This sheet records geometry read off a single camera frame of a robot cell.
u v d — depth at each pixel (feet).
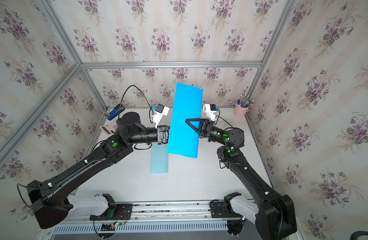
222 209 2.40
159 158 2.99
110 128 3.42
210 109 1.93
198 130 1.77
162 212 2.45
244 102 3.63
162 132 1.67
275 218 1.27
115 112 3.76
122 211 2.38
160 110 1.76
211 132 1.80
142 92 3.73
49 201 1.24
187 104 1.94
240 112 3.64
